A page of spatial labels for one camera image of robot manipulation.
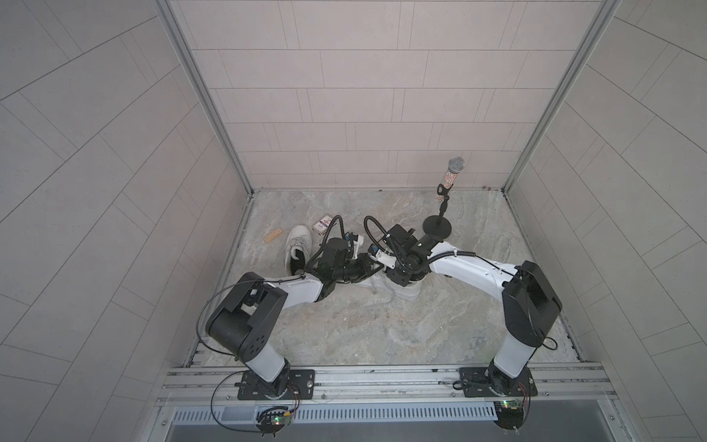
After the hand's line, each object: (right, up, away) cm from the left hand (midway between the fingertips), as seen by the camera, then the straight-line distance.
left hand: (387, 266), depth 84 cm
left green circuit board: (-29, -32, -20) cm, 47 cm away
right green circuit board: (+30, -34, -16) cm, 48 cm away
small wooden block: (-42, +8, +18) cm, 46 cm away
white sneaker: (-28, +5, +2) cm, 29 cm away
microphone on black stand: (+21, +11, +19) cm, 31 cm away
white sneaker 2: (-2, -4, -2) cm, 5 cm away
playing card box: (-24, +11, +19) cm, 32 cm away
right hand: (+2, -3, +4) cm, 5 cm away
